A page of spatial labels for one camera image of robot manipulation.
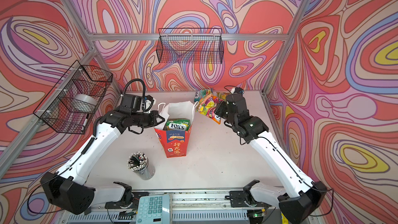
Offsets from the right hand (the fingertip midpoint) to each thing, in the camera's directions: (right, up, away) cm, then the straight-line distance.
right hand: (217, 107), depth 72 cm
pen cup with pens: (-35, -25, -4) cm, 43 cm away
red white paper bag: (-20, -18, +4) cm, 28 cm away
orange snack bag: (-4, +1, +2) cm, 5 cm away
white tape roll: (-62, +2, -2) cm, 62 cm away
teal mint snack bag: (-8, +9, +42) cm, 44 cm away
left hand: (-25, -6, +3) cm, 26 cm away
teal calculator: (-29, -46, -3) cm, 55 cm away
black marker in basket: (-63, -7, +1) cm, 63 cm away
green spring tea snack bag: (-20, -9, +9) cm, 23 cm away
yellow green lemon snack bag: (+8, +8, +40) cm, 42 cm away
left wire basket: (-71, -1, -5) cm, 71 cm away
